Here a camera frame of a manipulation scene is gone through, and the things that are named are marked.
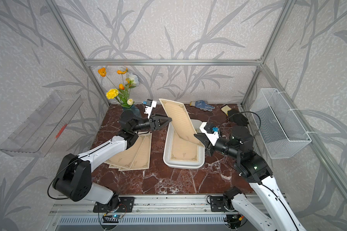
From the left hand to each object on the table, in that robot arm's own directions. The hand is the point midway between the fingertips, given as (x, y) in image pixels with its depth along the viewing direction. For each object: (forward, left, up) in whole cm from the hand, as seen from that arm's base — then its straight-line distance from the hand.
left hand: (170, 122), depth 69 cm
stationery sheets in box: (+1, -6, -32) cm, 33 cm away
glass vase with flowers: (+28, +33, -8) cm, 44 cm away
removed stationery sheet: (-6, +19, -32) cm, 38 cm away
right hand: (-8, -12, +4) cm, 15 cm away
